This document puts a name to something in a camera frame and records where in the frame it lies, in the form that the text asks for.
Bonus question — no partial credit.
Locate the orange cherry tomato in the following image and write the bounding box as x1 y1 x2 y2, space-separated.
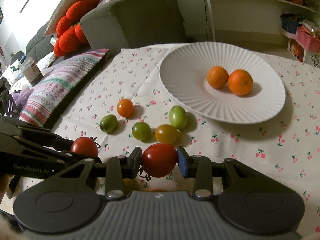
117 99 134 118

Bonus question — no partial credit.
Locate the light green oval tomato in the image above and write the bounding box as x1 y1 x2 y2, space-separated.
169 105 188 130

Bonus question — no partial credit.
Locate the pink plastic basket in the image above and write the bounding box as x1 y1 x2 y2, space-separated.
297 27 319 48

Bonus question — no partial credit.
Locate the large red tomato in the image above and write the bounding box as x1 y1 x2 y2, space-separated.
142 143 178 178

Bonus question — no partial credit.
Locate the left orange mandarin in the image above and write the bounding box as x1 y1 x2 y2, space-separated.
207 66 229 89

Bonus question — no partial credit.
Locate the black power cable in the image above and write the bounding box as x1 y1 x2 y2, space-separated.
203 0 211 42

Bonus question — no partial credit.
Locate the round green tomato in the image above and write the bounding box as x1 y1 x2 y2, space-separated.
131 122 151 141

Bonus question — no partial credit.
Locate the brown fruit lower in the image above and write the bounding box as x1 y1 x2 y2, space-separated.
123 178 141 194

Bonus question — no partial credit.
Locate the dark blue box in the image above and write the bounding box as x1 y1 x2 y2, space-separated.
280 14 304 34

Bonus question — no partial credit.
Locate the cherry print tablecloth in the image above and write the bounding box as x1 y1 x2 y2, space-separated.
54 46 319 239

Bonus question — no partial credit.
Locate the olive orange tomato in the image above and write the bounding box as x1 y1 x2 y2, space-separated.
155 124 179 145

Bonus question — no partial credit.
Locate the cardboard box on couch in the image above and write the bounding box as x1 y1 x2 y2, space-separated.
20 56 43 86

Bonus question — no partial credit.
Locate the red flower plush pillow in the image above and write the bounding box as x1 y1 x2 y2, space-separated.
53 0 100 57

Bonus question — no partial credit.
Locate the white storage box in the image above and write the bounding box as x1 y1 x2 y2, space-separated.
287 38 320 68

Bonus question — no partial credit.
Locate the orange oval tomato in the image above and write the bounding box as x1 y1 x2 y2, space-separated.
147 189 168 192

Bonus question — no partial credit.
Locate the small red tomato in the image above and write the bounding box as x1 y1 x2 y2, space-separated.
71 137 99 158

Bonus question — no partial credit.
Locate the dark green tomato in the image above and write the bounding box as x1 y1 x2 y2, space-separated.
99 114 118 133

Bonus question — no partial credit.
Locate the orange mandarin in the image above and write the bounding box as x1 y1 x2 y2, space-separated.
207 66 229 89
228 69 253 96

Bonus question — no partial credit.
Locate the white bookshelf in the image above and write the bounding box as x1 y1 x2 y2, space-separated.
204 0 319 46

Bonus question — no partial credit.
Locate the right orange mandarin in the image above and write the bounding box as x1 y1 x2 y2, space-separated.
228 69 253 96

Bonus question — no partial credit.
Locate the patterned striped cushion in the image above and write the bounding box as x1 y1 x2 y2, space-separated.
20 49 109 128

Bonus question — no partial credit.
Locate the white ribbed oval plate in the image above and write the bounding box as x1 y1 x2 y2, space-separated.
159 42 286 124

